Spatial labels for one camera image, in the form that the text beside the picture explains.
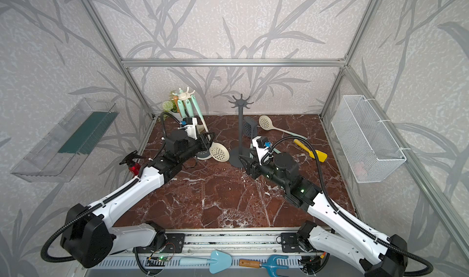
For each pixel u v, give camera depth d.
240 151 0.98
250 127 1.08
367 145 0.62
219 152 0.81
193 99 0.73
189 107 0.73
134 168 0.86
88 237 0.39
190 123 0.69
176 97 0.72
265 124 1.15
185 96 0.74
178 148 0.59
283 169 0.50
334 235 0.57
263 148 0.56
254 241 0.75
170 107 1.06
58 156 0.64
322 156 1.00
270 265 0.68
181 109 0.73
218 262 0.69
